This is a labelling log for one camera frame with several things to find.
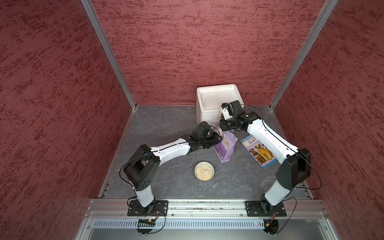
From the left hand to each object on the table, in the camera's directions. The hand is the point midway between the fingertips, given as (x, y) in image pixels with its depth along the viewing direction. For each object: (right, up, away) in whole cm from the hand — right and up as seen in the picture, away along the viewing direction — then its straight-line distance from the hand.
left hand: (220, 142), depth 84 cm
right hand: (+1, +9, +2) cm, 9 cm away
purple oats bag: (+3, -3, -1) cm, 4 cm away
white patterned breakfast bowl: (-9, -16, -3) cm, 18 cm away
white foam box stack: (-6, +25, +7) cm, 27 cm away
